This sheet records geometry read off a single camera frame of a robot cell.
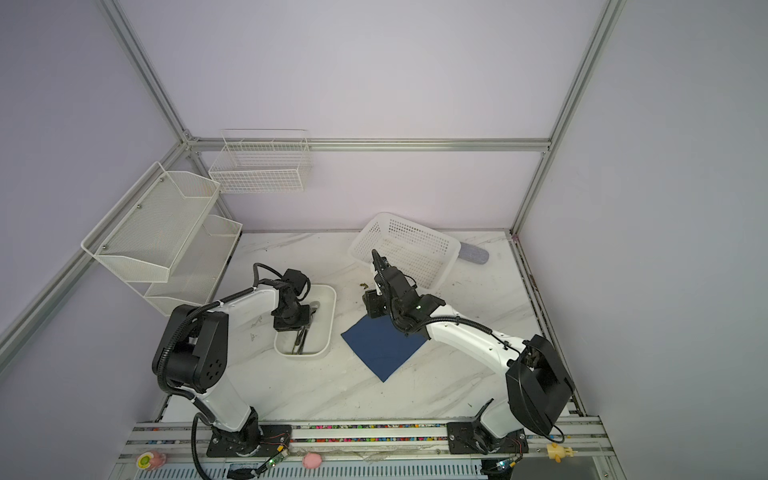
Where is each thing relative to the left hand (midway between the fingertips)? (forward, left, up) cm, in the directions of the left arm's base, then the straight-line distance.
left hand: (298, 327), depth 92 cm
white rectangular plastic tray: (-1, -7, -2) cm, 8 cm away
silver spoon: (-3, 0, -1) cm, 4 cm away
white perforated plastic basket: (+31, -41, +1) cm, 51 cm away
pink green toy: (-35, +26, +3) cm, 43 cm away
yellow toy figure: (-33, -68, +4) cm, 76 cm away
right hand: (+2, -22, +16) cm, 27 cm away
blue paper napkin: (-5, -27, -1) cm, 27 cm away
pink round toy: (-34, -11, 0) cm, 36 cm away
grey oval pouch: (+30, -60, +1) cm, 67 cm away
